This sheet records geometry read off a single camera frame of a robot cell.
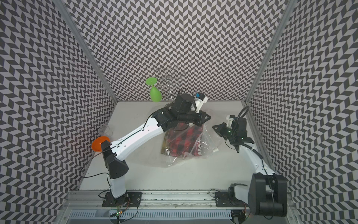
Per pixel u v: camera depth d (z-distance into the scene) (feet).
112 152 1.46
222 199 2.41
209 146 2.31
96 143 2.99
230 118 2.56
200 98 1.97
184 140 2.82
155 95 3.06
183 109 1.75
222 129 2.40
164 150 2.86
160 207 2.34
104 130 3.23
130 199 2.35
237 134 2.11
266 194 1.31
